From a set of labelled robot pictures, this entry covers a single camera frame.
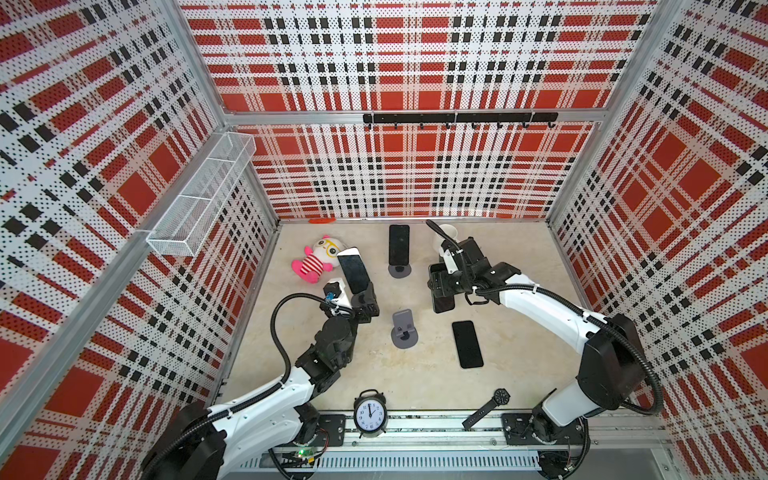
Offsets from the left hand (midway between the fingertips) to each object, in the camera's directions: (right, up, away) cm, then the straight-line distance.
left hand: (357, 289), depth 79 cm
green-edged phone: (-3, +5, +13) cm, 14 cm away
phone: (+24, -5, +8) cm, 26 cm away
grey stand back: (+11, +3, +26) cm, 28 cm away
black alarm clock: (+4, -31, -4) cm, 31 cm away
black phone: (+32, -18, +11) cm, 39 cm away
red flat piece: (-22, +23, +47) cm, 57 cm away
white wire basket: (-57, +19, +16) cm, 62 cm away
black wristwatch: (+38, -29, 0) cm, 48 cm away
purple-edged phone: (+11, +12, +20) cm, 26 cm away
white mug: (+30, +18, +29) cm, 45 cm away
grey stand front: (+13, -14, +7) cm, 20 cm away
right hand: (+23, +1, +6) cm, 24 cm away
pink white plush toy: (-16, +8, +23) cm, 29 cm away
